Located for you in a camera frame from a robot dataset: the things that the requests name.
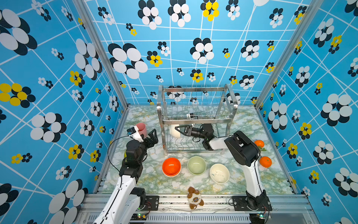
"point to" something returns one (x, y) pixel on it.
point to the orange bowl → (171, 167)
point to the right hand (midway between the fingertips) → (177, 129)
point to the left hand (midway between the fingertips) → (151, 131)
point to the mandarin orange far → (259, 143)
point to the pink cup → (142, 129)
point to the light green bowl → (196, 165)
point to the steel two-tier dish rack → (189, 115)
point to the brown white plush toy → (194, 198)
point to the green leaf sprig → (263, 149)
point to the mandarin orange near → (265, 162)
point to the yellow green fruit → (125, 155)
